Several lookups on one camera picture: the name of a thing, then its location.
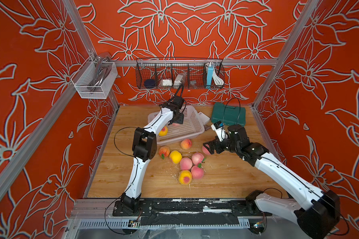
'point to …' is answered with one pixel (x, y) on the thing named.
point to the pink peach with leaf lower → (197, 173)
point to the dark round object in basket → (150, 83)
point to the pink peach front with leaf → (175, 124)
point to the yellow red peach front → (185, 177)
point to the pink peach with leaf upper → (197, 158)
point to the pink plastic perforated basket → (177, 134)
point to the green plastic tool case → (229, 115)
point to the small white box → (204, 118)
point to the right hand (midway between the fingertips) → (207, 140)
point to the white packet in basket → (179, 80)
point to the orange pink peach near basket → (186, 144)
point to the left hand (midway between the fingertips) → (176, 118)
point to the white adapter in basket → (167, 82)
